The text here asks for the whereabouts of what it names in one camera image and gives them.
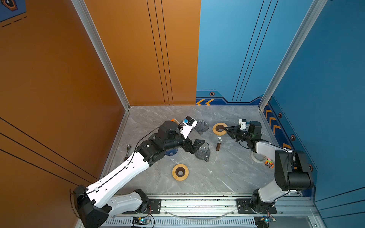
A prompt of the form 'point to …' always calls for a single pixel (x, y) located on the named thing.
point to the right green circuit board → (262, 221)
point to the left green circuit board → (140, 221)
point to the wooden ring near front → (180, 172)
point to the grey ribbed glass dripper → (201, 127)
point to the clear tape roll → (258, 157)
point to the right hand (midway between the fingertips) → (223, 129)
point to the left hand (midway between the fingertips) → (198, 134)
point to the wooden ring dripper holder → (218, 128)
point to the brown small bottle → (219, 139)
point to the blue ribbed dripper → (171, 152)
